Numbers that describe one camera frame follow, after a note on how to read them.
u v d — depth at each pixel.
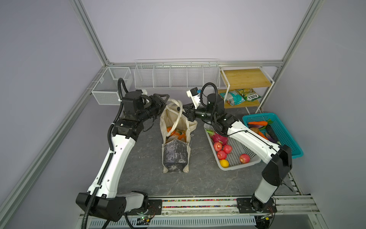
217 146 0.87
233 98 0.99
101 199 0.37
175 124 0.63
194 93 0.62
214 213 0.73
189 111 0.66
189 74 1.02
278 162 0.43
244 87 0.89
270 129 1.02
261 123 1.03
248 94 1.02
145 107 0.56
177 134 0.91
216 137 0.91
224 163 0.84
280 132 0.97
